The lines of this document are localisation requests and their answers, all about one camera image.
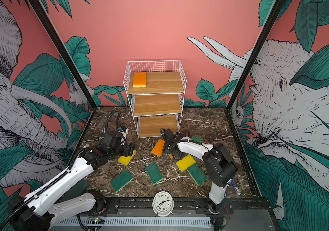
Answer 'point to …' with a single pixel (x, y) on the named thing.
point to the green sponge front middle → (154, 173)
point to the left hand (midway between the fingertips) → (129, 142)
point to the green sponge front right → (197, 174)
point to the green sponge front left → (121, 180)
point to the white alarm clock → (162, 203)
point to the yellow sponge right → (185, 162)
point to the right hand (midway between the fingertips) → (168, 150)
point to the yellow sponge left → (125, 160)
